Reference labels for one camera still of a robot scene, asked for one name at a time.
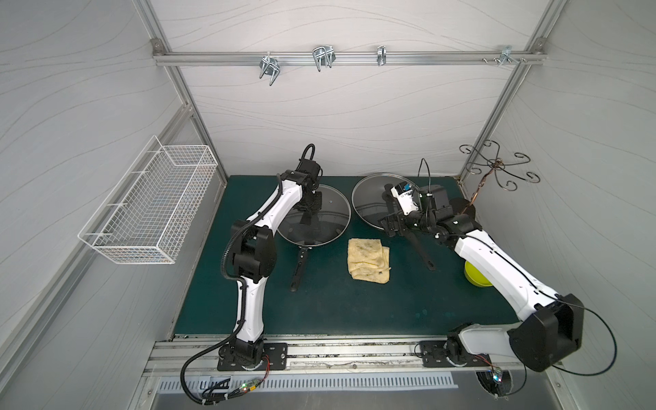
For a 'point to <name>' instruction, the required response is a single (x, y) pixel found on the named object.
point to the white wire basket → (147, 216)
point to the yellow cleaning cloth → (368, 260)
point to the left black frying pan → (321, 230)
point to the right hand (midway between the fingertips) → (392, 213)
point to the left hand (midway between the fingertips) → (315, 207)
